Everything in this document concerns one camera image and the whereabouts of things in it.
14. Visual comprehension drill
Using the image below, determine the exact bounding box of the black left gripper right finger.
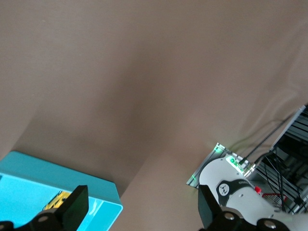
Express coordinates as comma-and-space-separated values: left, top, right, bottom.
197, 184, 289, 231

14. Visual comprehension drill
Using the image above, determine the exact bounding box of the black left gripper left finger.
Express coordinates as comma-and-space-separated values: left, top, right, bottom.
0, 184, 90, 231

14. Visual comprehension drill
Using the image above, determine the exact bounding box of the yellow beetle toy car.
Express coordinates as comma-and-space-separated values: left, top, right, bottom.
42, 190, 73, 212

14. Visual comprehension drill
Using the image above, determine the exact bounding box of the turquoise plastic bin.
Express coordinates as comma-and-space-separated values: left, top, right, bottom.
0, 151, 124, 231

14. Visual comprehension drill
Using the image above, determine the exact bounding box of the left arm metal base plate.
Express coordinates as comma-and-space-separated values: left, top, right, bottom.
186, 142, 244, 189

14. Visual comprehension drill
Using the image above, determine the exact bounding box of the red wire rack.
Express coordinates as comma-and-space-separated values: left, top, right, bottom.
261, 192, 287, 203

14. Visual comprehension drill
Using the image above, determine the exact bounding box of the black hanging cable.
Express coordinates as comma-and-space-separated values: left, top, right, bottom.
261, 148, 308, 214

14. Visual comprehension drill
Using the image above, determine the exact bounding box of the long black table cable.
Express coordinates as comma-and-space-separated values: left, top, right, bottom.
242, 113, 295, 162

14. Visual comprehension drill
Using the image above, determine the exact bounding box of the aluminium extrusion table frame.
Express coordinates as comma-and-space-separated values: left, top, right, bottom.
269, 103, 308, 174

